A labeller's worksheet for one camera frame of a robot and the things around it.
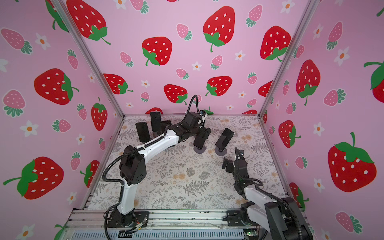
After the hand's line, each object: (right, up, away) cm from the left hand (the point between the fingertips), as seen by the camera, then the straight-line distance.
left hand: (206, 127), depth 89 cm
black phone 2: (-34, +5, +12) cm, 36 cm away
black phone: (-41, -3, +7) cm, 42 cm away
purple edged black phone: (-5, -9, +4) cm, 11 cm away
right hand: (+15, -19, +1) cm, 24 cm away
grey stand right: (+10, -17, +9) cm, 22 cm away
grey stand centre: (-4, -16, +12) cm, 20 cm away
